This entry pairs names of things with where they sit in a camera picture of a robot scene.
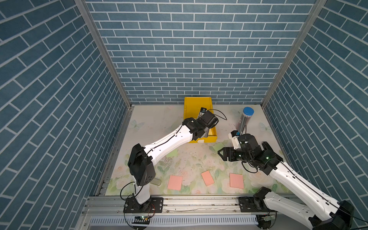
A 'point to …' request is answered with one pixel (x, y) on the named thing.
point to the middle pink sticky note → (207, 178)
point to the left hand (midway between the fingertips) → (203, 129)
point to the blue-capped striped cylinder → (247, 113)
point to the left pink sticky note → (175, 182)
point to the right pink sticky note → (236, 180)
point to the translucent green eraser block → (156, 181)
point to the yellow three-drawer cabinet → (192, 106)
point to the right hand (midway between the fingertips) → (224, 152)
